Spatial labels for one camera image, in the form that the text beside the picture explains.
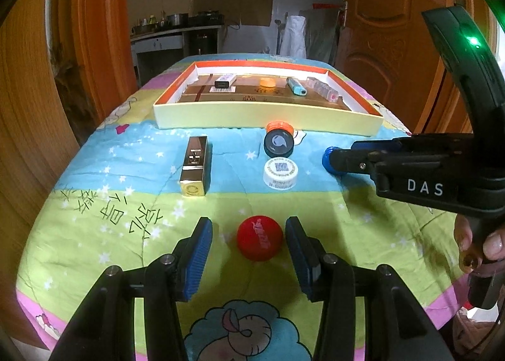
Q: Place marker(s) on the printed sheep blanket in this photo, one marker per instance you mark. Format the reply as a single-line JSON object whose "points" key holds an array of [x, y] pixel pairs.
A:
{"points": [[118, 171]]}

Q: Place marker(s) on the brown wooden door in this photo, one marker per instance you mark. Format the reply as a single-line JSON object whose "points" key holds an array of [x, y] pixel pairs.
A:
{"points": [[394, 29]]}

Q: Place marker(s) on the clear printed lighter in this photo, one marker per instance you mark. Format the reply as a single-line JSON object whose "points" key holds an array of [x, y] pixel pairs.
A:
{"points": [[321, 88]]}

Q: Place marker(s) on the person's right hand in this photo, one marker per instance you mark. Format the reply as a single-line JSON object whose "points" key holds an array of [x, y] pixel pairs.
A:
{"points": [[462, 234]]}

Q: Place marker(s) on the black bottle cap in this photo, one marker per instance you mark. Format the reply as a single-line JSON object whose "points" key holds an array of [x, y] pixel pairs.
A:
{"points": [[278, 143]]}

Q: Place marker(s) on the shallow white orange box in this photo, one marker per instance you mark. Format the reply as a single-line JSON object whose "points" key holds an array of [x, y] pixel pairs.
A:
{"points": [[236, 120]]}

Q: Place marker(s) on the clear plastic roll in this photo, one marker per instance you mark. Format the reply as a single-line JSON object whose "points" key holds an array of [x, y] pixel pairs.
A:
{"points": [[321, 37]]}

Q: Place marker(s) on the white bottle cap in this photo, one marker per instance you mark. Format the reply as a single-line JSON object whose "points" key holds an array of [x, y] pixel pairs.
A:
{"points": [[281, 174]]}

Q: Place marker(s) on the blue bottle cap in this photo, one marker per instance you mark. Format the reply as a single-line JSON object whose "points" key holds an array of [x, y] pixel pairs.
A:
{"points": [[326, 160]]}

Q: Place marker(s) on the orange wooden door frame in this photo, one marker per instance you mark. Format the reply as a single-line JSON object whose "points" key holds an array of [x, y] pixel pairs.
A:
{"points": [[98, 29]]}

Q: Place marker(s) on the red bottle cap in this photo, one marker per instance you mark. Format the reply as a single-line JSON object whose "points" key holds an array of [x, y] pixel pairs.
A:
{"points": [[259, 242]]}

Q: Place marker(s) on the metal pot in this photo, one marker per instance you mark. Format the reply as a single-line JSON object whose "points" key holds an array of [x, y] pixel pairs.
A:
{"points": [[177, 19]]}

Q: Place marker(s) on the kitchen counter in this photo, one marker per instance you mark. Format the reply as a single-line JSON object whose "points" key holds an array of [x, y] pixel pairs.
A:
{"points": [[173, 41]]}

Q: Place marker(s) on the white plastic roll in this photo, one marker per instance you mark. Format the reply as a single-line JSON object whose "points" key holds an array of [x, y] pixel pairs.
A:
{"points": [[296, 35]]}

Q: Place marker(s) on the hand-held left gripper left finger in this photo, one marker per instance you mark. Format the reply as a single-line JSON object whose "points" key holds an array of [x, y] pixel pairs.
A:
{"points": [[199, 258]]}

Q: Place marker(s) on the wood grain panel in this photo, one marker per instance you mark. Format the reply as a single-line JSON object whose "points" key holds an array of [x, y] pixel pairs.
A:
{"points": [[23, 108]]}

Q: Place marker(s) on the small orange bottle cap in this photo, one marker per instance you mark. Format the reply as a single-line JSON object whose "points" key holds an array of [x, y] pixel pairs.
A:
{"points": [[268, 82]]}

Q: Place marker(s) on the white rectangular stick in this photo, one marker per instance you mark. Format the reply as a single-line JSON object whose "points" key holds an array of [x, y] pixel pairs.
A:
{"points": [[225, 81]]}

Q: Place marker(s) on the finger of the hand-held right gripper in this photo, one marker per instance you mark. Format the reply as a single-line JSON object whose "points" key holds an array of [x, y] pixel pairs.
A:
{"points": [[374, 144], [351, 162]]}

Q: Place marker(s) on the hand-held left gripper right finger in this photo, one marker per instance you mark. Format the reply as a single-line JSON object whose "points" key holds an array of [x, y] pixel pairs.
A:
{"points": [[300, 258]]}

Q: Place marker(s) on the large orange bottle cap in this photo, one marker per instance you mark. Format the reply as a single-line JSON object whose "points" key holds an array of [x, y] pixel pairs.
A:
{"points": [[278, 126]]}

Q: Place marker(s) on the teal lighter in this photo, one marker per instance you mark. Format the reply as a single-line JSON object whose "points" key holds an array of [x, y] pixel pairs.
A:
{"points": [[296, 86]]}

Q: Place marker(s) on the gold rectangular box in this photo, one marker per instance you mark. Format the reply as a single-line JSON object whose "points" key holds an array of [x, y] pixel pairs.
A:
{"points": [[194, 169]]}

